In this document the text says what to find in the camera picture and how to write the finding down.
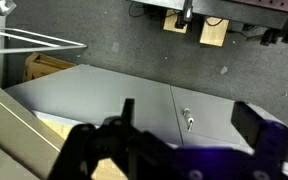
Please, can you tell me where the small wooden block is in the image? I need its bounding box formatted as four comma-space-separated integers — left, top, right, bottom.
162, 9, 189, 35

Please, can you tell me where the black cable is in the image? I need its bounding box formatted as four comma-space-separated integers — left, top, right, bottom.
127, 0, 146, 19

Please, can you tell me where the silver cabinet lock with key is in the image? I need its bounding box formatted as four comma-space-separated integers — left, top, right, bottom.
182, 107, 195, 132

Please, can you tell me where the grey file cabinet drawer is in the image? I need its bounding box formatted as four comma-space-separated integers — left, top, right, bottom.
3, 64, 184, 146

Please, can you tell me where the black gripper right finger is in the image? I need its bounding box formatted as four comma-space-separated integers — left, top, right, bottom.
230, 101, 288, 175

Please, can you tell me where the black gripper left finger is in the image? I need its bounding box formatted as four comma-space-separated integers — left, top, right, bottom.
47, 98, 146, 180

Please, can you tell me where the white metal tube rack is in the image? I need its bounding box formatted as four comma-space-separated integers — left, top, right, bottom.
0, 27, 88, 56

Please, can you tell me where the black robot table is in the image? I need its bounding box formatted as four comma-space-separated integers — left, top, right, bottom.
130, 0, 288, 32

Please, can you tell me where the beige file cabinet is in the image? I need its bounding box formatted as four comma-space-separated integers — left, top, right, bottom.
0, 74, 67, 180

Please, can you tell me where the brown cardboard box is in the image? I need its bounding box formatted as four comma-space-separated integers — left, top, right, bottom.
22, 52, 78, 83

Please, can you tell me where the black clamp foot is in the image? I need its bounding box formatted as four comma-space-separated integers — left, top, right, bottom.
259, 27, 279, 47

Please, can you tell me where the large wooden block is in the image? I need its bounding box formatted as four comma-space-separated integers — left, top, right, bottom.
199, 16, 230, 48

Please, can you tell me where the grey file cabinet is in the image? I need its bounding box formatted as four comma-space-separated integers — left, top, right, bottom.
169, 84, 288, 150

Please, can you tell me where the grey metal bracket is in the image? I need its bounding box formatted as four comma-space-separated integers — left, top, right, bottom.
0, 0, 18, 16

